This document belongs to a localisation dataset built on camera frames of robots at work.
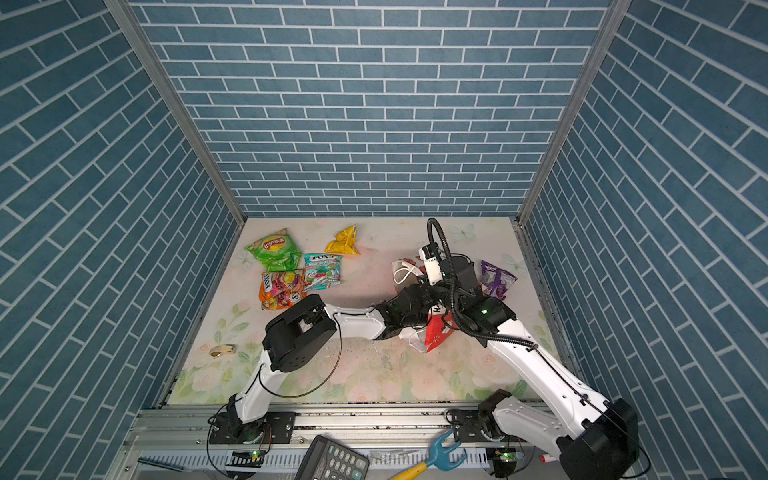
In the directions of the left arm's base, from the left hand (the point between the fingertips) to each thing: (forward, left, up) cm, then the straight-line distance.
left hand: (455, 313), depth 88 cm
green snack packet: (+24, +58, 0) cm, 63 cm away
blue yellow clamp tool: (-35, +9, -4) cm, 36 cm away
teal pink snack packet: (+17, +42, -2) cm, 46 cm away
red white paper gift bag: (-8, +7, +11) cm, 15 cm away
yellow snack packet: (+29, +36, -1) cm, 46 cm away
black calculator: (-34, +33, -4) cm, 48 cm away
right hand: (+3, +13, +16) cm, 21 cm away
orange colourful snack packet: (+8, +54, 0) cm, 54 cm away
